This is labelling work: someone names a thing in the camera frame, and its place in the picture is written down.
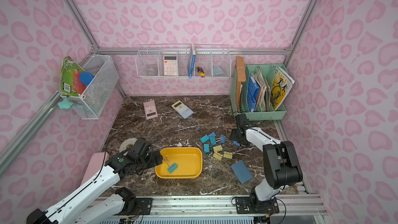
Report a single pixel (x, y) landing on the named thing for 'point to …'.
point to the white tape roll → (127, 144)
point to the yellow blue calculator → (185, 111)
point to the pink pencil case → (95, 166)
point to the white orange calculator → (170, 65)
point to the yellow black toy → (201, 72)
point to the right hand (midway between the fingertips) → (237, 136)
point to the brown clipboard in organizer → (240, 77)
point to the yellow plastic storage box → (189, 160)
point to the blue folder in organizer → (253, 89)
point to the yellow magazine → (281, 86)
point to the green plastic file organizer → (254, 115)
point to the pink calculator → (150, 109)
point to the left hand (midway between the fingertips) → (156, 157)
